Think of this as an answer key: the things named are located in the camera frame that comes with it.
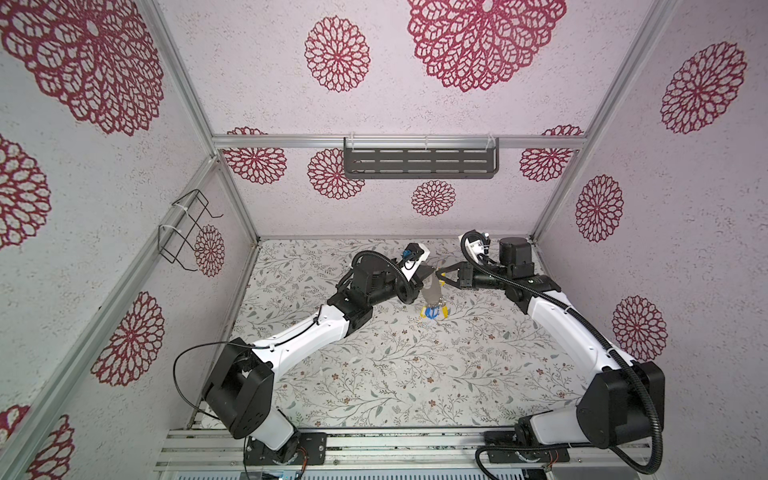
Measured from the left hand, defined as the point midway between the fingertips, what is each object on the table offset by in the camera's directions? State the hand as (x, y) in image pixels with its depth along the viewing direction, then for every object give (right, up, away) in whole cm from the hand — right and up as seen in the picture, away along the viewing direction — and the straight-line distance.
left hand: (428, 270), depth 75 cm
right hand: (+3, 0, +1) cm, 3 cm away
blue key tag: (+4, -13, +16) cm, 21 cm away
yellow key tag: (+1, -13, +13) cm, 18 cm away
